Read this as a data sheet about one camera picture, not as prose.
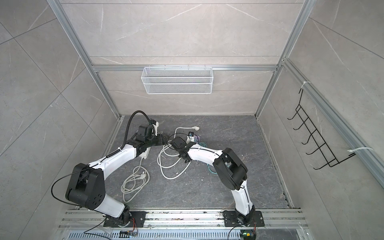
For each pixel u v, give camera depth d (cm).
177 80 101
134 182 85
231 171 50
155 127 80
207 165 59
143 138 69
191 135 84
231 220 73
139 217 73
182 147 70
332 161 58
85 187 43
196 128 110
